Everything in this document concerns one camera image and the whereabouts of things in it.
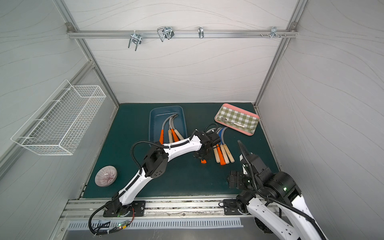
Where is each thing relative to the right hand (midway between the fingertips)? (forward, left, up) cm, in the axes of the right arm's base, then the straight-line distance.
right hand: (236, 177), depth 66 cm
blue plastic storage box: (+48, +50, -14) cm, 70 cm away
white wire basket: (+13, +83, +16) cm, 85 cm away
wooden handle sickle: (+23, +3, -16) cm, 28 cm away
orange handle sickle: (+14, +15, -17) cm, 27 cm away
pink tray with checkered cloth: (+49, -10, -18) cm, 54 cm away
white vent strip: (-20, +71, -17) cm, 75 cm away
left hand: (+16, +14, -17) cm, 27 cm away
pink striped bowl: (+3, +70, -16) cm, 72 cm away
